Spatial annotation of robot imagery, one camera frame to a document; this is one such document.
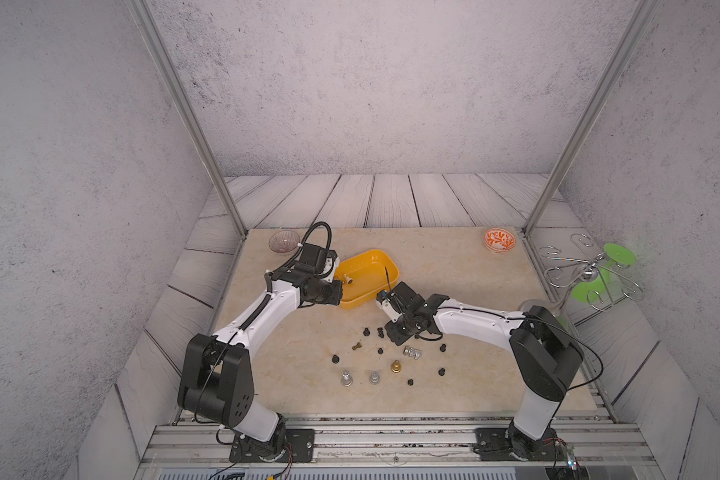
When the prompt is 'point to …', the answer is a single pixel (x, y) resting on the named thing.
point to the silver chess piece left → (346, 380)
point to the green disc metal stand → (594, 280)
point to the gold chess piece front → (396, 366)
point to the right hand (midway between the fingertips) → (393, 331)
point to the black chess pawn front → (410, 382)
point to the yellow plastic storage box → (372, 272)
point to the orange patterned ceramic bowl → (499, 240)
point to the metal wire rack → (555, 277)
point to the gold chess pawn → (349, 280)
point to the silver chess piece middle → (375, 378)
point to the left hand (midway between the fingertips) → (343, 293)
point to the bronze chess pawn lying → (357, 346)
